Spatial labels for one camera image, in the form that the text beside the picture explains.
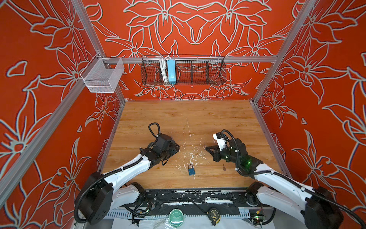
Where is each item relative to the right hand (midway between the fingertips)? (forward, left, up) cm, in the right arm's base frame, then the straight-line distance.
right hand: (204, 148), depth 78 cm
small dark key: (-7, -13, -13) cm, 20 cm away
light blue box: (+44, +19, +21) cm, 52 cm away
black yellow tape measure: (-29, -2, -10) cm, 31 cm away
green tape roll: (-30, +16, -12) cm, 36 cm away
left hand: (+3, +15, -4) cm, 16 cm away
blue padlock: (-7, +8, -13) cm, 16 cm away
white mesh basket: (+38, +65, +21) cm, 78 cm away
